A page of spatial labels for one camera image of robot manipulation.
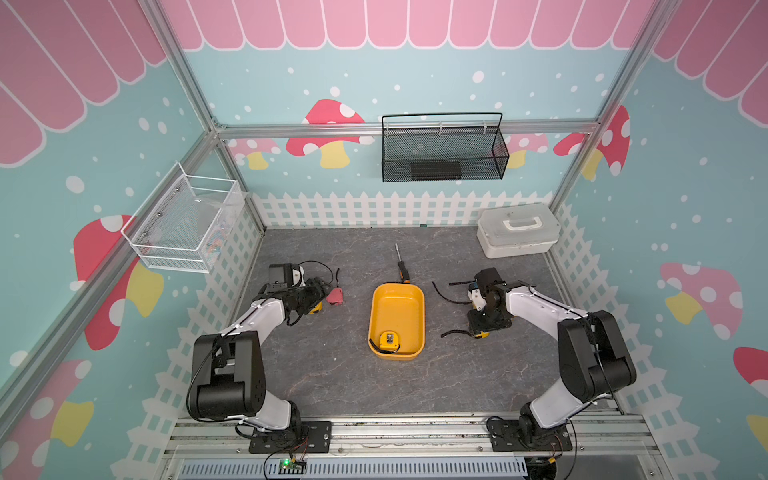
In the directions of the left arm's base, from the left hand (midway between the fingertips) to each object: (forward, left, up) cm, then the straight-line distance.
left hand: (328, 295), depth 92 cm
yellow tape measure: (-13, -19, -5) cm, 24 cm away
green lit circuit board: (-43, +5, -10) cm, 44 cm away
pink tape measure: (+5, -1, -8) cm, 9 cm away
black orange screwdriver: (+15, -23, -7) cm, 29 cm away
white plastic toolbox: (+26, -63, +4) cm, 68 cm away
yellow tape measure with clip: (-11, -46, -2) cm, 47 cm away
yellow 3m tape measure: (+4, -39, -7) cm, 39 cm away
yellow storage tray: (-5, -22, -7) cm, 23 cm away
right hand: (-6, -47, -6) cm, 48 cm away
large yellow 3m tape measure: (-2, +4, -5) cm, 7 cm away
